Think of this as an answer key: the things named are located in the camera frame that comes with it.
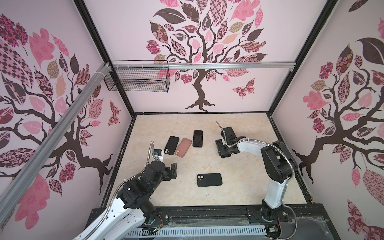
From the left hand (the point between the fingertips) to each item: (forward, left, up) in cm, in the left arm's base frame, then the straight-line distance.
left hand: (168, 167), depth 74 cm
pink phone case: (+22, -5, -17) cm, 28 cm away
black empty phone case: (+23, +3, -17) cm, 29 cm away
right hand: (+21, -33, -16) cm, 42 cm away
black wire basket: (+77, +34, 0) cm, 84 cm away
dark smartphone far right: (+17, -32, +6) cm, 37 cm away
